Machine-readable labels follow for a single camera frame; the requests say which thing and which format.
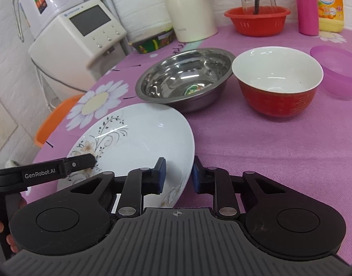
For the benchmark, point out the white floral plate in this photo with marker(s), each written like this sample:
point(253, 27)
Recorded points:
point(134, 137)

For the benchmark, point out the green patterned round tin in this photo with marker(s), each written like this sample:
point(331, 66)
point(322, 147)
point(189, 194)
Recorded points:
point(153, 41)

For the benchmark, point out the red and white bowl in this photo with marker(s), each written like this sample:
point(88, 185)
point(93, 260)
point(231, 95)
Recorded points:
point(277, 81)

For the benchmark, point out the white countertop appliance with screen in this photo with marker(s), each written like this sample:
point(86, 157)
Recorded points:
point(78, 47)

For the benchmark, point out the pink thermos bottle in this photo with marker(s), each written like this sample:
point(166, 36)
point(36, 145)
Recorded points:
point(308, 17)

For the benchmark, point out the red plastic colander basket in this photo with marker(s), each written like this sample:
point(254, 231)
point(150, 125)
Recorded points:
point(269, 22)

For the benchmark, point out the yellow dish soap bottle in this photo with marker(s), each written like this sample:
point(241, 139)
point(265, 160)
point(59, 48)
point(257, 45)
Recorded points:
point(331, 15)

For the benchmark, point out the cream thermos jug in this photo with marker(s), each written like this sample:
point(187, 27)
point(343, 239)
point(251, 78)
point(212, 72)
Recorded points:
point(192, 20)

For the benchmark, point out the stainless steel bowl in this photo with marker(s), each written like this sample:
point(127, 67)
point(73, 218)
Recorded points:
point(189, 81)

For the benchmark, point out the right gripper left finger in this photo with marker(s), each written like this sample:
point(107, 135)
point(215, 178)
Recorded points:
point(126, 192)

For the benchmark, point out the purple plastic bowl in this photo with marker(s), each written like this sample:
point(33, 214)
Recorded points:
point(337, 66)

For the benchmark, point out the orange plastic stool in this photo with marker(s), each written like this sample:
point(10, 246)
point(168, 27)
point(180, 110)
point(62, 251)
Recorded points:
point(54, 119)

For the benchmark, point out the pink floral tablecloth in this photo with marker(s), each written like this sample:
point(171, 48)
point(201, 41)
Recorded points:
point(311, 152)

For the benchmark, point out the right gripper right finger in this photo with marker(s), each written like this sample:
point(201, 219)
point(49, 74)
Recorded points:
point(224, 187)

